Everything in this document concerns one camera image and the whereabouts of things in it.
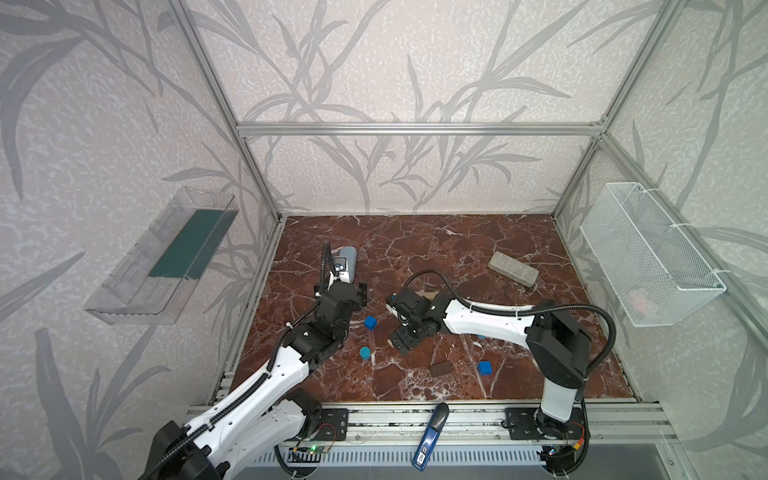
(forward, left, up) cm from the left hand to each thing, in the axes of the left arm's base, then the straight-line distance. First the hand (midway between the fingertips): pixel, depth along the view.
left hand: (351, 269), depth 79 cm
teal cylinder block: (-16, -3, -19) cm, 25 cm away
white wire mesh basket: (-9, -68, +14) cm, 70 cm away
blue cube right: (-20, -37, -19) cm, 46 cm away
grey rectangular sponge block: (+13, -52, -19) cm, 57 cm away
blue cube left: (-7, -4, -20) cm, 21 cm away
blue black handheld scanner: (-36, -21, -16) cm, 44 cm away
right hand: (-8, -15, -17) cm, 24 cm away
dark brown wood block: (-19, -25, -20) cm, 37 cm away
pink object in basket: (-8, -73, +1) cm, 73 cm away
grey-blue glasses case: (+19, +5, -19) cm, 28 cm away
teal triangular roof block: (-22, -29, +11) cm, 38 cm away
